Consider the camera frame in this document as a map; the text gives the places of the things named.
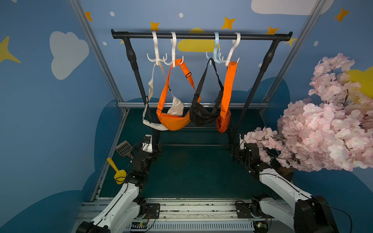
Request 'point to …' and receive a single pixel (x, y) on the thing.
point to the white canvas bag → (176, 107)
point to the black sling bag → (199, 112)
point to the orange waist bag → (223, 121)
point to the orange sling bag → (176, 122)
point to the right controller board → (261, 226)
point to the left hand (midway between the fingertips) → (150, 139)
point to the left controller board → (139, 225)
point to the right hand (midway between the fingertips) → (242, 142)
